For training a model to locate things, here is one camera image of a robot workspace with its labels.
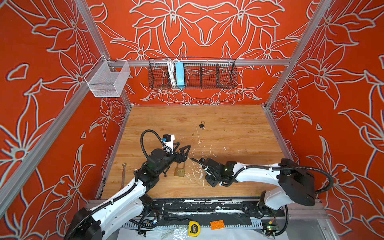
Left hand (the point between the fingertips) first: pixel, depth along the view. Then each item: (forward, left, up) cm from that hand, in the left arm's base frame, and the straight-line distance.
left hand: (185, 144), depth 75 cm
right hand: (-9, -13, -20) cm, 25 cm away
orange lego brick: (-31, -17, -19) cm, 40 cm away
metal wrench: (-5, +37, -19) cm, 42 cm away
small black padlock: (+28, -10, -19) cm, 35 cm away
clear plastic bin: (+39, +53, +11) cm, 67 cm away
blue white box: (+40, +6, +15) cm, 43 cm away
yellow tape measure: (-34, -6, -17) cm, 38 cm away
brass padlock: (-8, +3, -18) cm, 19 cm away
